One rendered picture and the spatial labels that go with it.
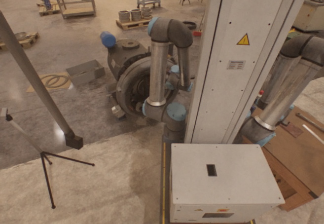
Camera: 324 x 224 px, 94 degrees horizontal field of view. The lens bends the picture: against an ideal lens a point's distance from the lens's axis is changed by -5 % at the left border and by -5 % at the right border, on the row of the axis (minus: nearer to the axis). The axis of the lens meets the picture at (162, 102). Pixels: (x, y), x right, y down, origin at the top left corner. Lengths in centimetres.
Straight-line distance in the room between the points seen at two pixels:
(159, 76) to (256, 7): 65
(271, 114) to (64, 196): 193
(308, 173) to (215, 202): 103
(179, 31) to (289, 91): 74
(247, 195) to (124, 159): 136
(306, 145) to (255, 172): 97
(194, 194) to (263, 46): 76
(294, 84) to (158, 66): 82
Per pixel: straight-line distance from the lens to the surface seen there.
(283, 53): 125
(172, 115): 115
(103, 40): 210
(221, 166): 102
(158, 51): 102
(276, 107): 121
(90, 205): 189
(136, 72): 153
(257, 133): 125
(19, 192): 229
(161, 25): 99
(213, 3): 69
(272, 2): 77
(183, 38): 97
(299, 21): 713
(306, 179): 174
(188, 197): 92
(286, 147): 183
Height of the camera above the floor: 171
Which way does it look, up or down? 43 degrees down
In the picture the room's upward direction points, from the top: straight up
